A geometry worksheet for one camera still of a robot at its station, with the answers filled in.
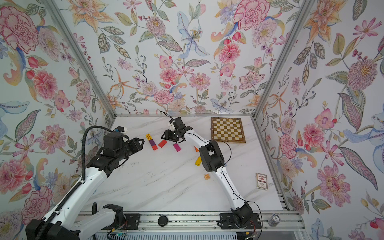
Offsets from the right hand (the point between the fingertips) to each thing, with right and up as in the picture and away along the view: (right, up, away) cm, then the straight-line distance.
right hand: (163, 136), depth 105 cm
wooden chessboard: (+46, +4, +5) cm, 47 cm away
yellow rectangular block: (+24, -15, -10) cm, 30 cm away
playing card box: (+60, -25, -19) cm, 68 cm away
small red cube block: (-5, -8, -2) cm, 10 cm away
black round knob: (+5, -40, -32) cm, 52 cm away
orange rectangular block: (+23, -9, -4) cm, 25 cm away
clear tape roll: (+59, -39, -34) cm, 78 cm away
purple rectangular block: (-8, -4, -1) cm, 9 cm away
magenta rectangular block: (+10, -7, -4) cm, 13 cm away
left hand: (-5, -1, -27) cm, 27 cm away
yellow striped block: (-11, -1, +1) cm, 11 cm away
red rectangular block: (0, -5, -1) cm, 5 cm away
